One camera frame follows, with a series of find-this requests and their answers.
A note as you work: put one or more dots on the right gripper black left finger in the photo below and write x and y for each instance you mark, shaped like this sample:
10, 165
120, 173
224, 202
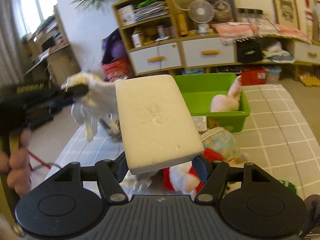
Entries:
110, 173

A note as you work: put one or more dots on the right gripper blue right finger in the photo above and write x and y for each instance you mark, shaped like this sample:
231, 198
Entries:
214, 176

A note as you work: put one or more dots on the red santa plush toy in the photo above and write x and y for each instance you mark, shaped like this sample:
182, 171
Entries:
182, 179

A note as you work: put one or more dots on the beige plush mouse doll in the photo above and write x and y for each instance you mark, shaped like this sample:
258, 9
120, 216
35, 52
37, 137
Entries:
223, 142

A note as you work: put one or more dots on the white foam sponge block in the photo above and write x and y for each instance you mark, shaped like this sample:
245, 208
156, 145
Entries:
156, 126

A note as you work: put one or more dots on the white cotton glove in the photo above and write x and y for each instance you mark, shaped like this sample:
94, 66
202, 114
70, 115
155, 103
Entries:
98, 104

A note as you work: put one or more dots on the pink plush bunny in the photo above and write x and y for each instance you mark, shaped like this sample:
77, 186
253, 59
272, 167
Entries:
229, 102

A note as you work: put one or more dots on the green watermelon plush cushion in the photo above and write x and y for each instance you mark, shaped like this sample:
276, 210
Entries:
289, 186

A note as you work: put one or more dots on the person's left hand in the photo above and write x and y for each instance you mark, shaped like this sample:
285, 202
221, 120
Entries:
17, 166

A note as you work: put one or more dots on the green plastic bin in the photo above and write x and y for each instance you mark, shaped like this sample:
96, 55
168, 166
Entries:
198, 91

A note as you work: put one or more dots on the black bag on shelf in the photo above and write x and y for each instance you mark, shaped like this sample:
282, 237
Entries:
248, 51

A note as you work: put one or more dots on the egg carton tray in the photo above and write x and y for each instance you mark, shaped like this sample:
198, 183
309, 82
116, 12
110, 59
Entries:
309, 80

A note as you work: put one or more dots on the low white drawer cabinet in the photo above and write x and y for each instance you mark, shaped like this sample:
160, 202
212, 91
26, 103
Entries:
292, 53

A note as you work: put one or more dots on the pink fringed cloth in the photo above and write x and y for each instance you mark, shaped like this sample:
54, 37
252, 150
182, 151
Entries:
237, 31

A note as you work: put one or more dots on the wooden shelf cabinet with drawers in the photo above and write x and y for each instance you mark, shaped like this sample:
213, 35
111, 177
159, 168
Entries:
162, 43

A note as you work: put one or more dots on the white desk fan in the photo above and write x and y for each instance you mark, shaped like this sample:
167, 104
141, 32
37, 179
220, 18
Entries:
201, 12

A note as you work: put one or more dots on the stack of papers on shelf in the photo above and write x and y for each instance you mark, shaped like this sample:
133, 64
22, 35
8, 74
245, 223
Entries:
156, 9

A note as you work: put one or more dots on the framed cat picture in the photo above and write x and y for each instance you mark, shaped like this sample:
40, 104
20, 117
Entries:
225, 11

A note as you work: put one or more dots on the framed cartoon girl picture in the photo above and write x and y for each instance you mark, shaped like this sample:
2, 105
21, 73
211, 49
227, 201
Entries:
286, 13

